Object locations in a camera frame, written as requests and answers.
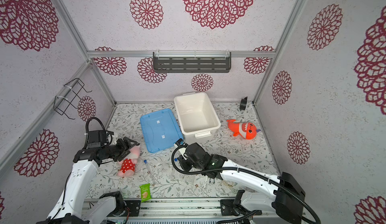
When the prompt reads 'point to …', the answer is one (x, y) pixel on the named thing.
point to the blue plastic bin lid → (160, 129)
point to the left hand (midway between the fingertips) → (134, 148)
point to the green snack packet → (145, 192)
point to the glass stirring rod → (205, 181)
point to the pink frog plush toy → (127, 164)
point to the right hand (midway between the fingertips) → (178, 155)
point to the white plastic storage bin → (198, 119)
